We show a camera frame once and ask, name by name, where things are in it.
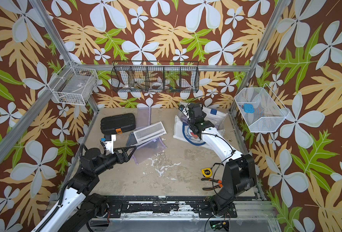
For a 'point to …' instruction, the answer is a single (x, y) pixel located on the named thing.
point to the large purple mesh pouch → (144, 153)
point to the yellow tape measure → (206, 172)
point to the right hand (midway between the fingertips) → (198, 111)
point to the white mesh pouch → (149, 132)
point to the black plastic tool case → (116, 124)
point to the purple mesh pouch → (143, 117)
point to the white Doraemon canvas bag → (181, 128)
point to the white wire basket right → (269, 113)
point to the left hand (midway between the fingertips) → (132, 146)
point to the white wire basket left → (74, 86)
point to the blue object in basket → (248, 108)
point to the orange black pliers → (219, 185)
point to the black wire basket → (155, 77)
